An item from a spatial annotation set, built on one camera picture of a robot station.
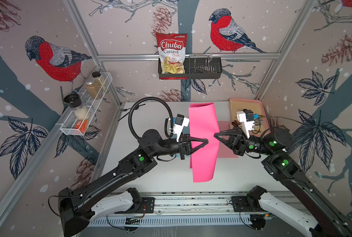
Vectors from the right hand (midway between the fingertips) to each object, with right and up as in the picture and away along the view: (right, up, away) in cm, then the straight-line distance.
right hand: (216, 136), depth 51 cm
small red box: (-57, +3, +12) cm, 58 cm away
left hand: (-3, -2, -2) cm, 4 cm away
